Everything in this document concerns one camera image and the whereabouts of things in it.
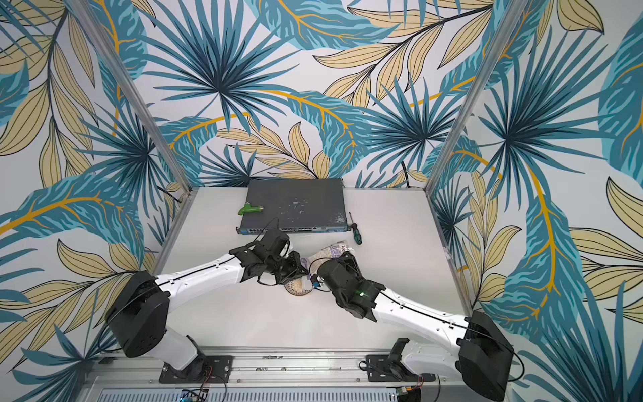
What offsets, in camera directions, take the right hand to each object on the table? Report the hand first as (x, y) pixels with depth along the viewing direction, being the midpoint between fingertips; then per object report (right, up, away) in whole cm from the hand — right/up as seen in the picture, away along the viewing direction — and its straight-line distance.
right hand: (338, 257), depth 77 cm
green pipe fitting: (-35, +16, +26) cm, 47 cm away
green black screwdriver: (+9, +3, +23) cm, 25 cm away
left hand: (-10, -6, +4) cm, 12 cm away
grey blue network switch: (-15, +17, +33) cm, 40 cm away
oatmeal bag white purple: (-9, -3, +5) cm, 11 cm away
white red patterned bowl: (-12, -10, +5) cm, 17 cm away
